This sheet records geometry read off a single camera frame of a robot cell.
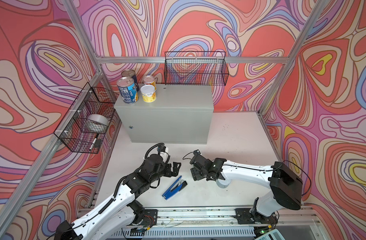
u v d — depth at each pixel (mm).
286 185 430
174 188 805
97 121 715
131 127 888
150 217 723
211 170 604
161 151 668
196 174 746
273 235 664
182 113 1190
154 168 577
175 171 678
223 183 792
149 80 786
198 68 959
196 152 764
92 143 729
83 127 734
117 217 566
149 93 737
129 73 766
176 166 689
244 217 730
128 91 708
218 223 724
